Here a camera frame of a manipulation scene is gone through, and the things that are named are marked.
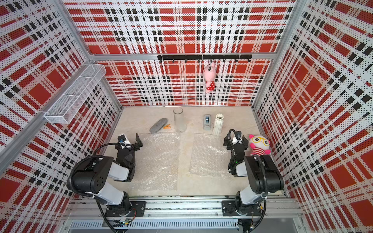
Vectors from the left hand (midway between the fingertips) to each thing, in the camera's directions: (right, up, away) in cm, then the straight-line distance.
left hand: (132, 135), depth 89 cm
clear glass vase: (+29, +6, +15) cm, 33 cm away
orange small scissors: (+19, +5, +18) cm, 27 cm away
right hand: (+66, 0, +2) cm, 66 cm away
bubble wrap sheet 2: (+48, -14, +4) cm, 51 cm away
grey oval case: (+11, +4, +16) cm, 20 cm away
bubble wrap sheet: (+15, -17, +1) cm, 23 cm away
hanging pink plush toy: (+49, +39, +2) cm, 63 cm away
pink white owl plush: (+80, -6, +1) cm, 80 cm away
